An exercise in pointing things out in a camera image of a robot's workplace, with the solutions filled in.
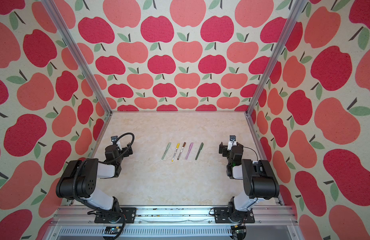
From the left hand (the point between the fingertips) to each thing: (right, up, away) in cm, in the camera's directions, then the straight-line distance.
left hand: (124, 144), depth 95 cm
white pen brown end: (+37, -4, +3) cm, 37 cm away
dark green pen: (+50, -3, +5) cm, 50 cm away
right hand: (+71, +1, -2) cm, 71 cm away
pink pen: (+43, -3, +4) cm, 43 cm away
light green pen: (+27, -4, +3) cm, 28 cm away
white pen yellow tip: (+33, -5, +3) cm, 34 cm away
